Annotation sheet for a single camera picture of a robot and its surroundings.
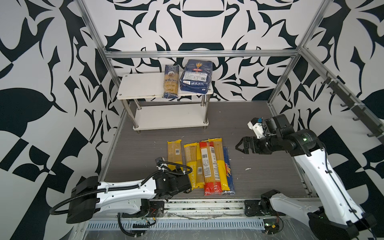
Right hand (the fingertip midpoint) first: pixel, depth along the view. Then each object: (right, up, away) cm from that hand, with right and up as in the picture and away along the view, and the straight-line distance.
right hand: (243, 145), depth 67 cm
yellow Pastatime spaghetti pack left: (-22, -13, +22) cm, 33 cm away
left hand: (-32, -16, +13) cm, 38 cm away
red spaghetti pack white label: (-13, -20, +7) cm, 25 cm away
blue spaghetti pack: (-2, -25, +10) cm, 27 cm away
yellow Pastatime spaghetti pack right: (-7, -4, +25) cm, 26 cm away
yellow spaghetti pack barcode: (-33, -9, +24) cm, 42 cm away
